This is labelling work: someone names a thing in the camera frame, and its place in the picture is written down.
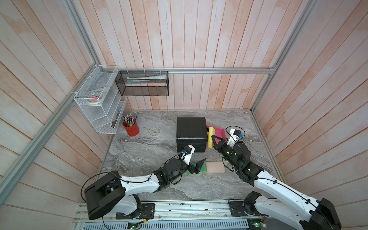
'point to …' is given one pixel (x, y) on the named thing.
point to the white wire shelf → (105, 116)
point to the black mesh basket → (143, 83)
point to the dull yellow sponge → (211, 133)
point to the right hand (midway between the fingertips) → (210, 135)
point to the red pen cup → (132, 131)
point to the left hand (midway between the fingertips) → (198, 156)
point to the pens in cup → (130, 120)
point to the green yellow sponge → (202, 168)
